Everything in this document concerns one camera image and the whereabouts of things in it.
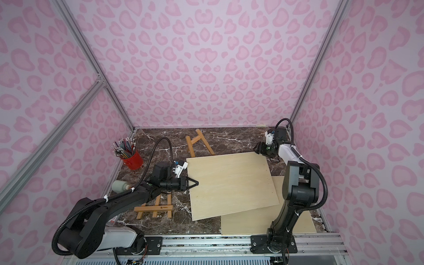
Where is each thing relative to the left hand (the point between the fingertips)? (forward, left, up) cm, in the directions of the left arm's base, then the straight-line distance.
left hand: (197, 184), depth 81 cm
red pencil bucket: (+16, +37, -3) cm, 41 cm away
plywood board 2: (+1, -16, -3) cm, 16 cm away
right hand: (+23, -34, -1) cm, 41 cm away
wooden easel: (+19, +4, +10) cm, 22 cm away
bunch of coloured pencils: (+22, +43, +1) cm, 48 cm away
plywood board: (-14, -30, -11) cm, 35 cm away
